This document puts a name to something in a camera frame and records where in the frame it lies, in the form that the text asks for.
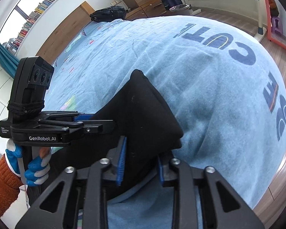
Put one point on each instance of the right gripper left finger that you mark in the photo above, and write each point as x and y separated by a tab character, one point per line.
117	158

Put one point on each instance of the left gloved hand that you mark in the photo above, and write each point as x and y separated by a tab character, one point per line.
38	168

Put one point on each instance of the black camera box left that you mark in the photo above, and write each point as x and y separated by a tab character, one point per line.
32	79

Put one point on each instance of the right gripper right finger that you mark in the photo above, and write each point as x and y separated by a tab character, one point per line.
168	169

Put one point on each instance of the waste basket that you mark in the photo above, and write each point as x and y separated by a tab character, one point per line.
182	9

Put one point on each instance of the blue patterned bed sheet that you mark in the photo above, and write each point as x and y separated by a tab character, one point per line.
221	84

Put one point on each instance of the row of books shelf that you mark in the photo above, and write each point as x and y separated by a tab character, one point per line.
21	20

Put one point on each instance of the wooden headboard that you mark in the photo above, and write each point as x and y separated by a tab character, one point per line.
59	39

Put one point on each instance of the orange left sleeve forearm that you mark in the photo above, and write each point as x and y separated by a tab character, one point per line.
9	186

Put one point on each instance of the black pants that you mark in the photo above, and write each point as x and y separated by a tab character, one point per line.
142	115

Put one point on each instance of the black backpack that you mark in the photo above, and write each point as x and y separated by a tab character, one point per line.
108	14

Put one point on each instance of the white radiator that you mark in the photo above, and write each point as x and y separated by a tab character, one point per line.
246	5

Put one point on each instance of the teal curtain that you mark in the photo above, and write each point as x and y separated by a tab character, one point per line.
8	61

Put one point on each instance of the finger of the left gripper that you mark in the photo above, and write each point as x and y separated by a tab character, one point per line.
83	116
92	127

